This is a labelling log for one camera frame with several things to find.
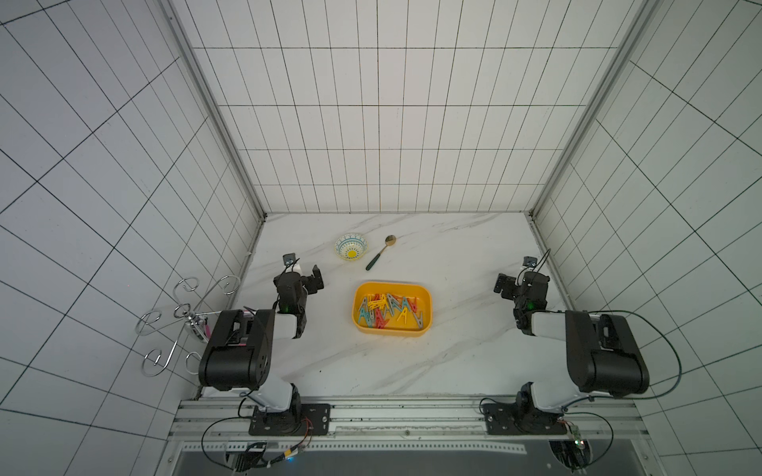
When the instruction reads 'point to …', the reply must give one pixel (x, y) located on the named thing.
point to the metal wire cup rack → (190, 324)
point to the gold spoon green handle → (389, 241)
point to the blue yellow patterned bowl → (351, 246)
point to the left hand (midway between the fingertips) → (302, 272)
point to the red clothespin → (379, 323)
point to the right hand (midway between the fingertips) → (506, 272)
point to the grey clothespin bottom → (419, 320)
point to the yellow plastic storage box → (392, 308)
